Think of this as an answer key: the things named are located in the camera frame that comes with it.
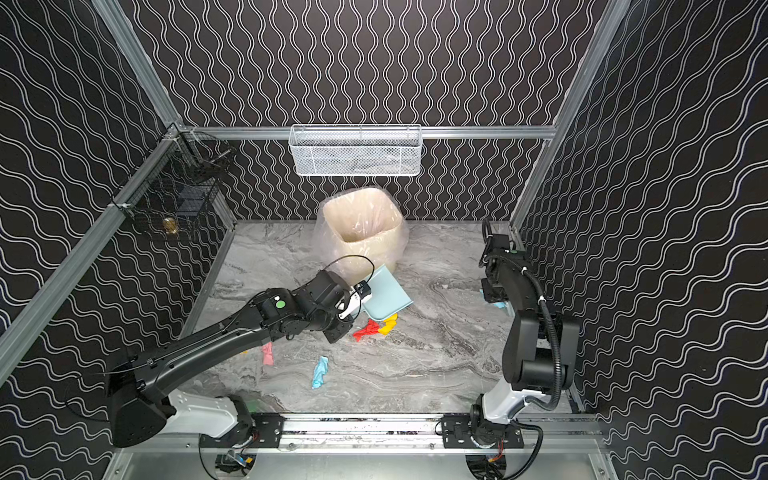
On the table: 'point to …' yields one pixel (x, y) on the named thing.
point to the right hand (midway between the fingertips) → (512, 296)
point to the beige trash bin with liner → (358, 231)
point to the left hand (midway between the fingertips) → (356, 319)
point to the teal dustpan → (388, 295)
